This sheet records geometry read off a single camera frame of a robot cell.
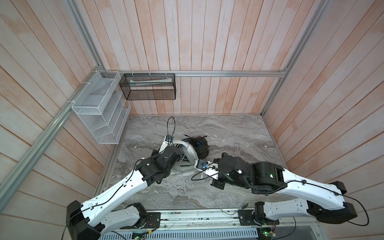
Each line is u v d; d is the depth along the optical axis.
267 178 0.40
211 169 0.48
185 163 0.71
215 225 0.73
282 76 0.96
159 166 0.53
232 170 0.40
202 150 0.90
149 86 1.04
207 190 0.83
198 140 0.95
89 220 0.38
